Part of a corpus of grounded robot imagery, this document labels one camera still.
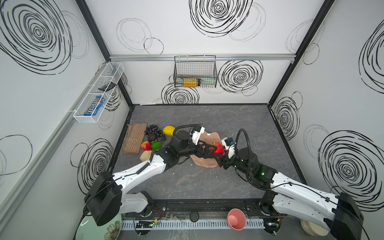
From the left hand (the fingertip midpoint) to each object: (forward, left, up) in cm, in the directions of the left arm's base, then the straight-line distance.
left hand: (212, 146), depth 73 cm
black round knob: (-29, +8, -10) cm, 31 cm away
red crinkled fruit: (-2, -4, 0) cm, 4 cm away
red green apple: (+8, +40, -18) cm, 45 cm away
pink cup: (-28, -12, -20) cm, 36 cm away
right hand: (-1, -2, -3) cm, 4 cm away
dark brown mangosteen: (+14, +37, -17) cm, 43 cm away
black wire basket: (+51, +8, +9) cm, 52 cm away
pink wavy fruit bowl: (+16, 0, -17) cm, 23 cm away
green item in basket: (+36, +2, +12) cm, 38 cm away
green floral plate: (-35, +56, -19) cm, 68 cm away
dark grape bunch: (+20, +37, -16) cm, 45 cm away
